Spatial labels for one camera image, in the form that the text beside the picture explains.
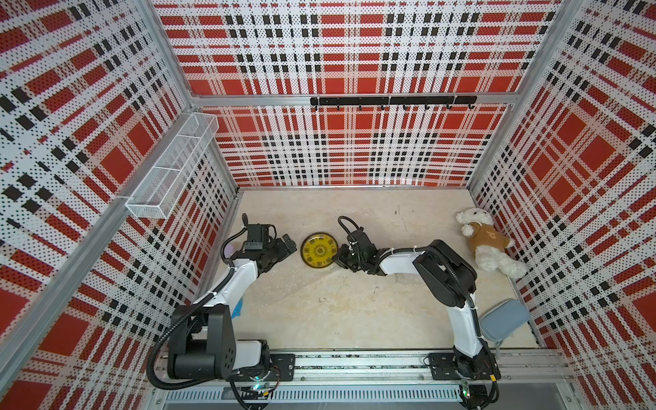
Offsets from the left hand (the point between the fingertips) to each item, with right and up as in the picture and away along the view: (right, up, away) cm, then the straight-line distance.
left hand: (290, 249), depth 90 cm
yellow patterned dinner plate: (+9, -2, +9) cm, 13 cm away
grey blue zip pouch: (+70, -21, -10) cm, 73 cm away
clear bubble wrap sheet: (+12, -15, -1) cm, 20 cm away
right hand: (+15, -4, +6) cm, 17 cm away
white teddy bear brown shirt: (+73, +2, +3) cm, 73 cm away
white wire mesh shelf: (-48, +21, +1) cm, 52 cm away
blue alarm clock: (-16, -20, -7) cm, 26 cm away
